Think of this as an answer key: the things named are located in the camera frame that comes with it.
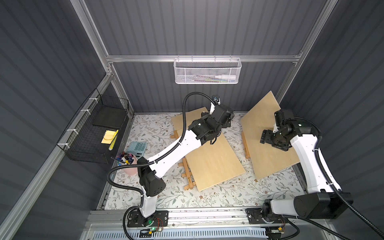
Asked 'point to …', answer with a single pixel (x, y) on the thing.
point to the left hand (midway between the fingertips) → (222, 116)
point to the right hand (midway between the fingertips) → (272, 142)
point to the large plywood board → (266, 159)
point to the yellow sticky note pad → (108, 136)
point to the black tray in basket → (110, 116)
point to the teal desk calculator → (137, 148)
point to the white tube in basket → (226, 77)
